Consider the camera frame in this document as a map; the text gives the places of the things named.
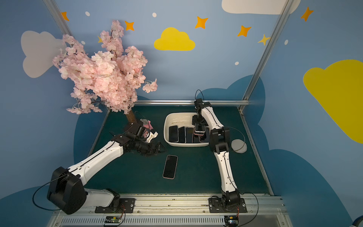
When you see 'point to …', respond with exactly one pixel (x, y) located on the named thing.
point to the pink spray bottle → (147, 124)
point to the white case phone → (173, 134)
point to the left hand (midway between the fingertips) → (162, 150)
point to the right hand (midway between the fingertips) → (201, 122)
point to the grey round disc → (238, 146)
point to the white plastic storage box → (182, 119)
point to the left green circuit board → (112, 220)
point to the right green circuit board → (231, 221)
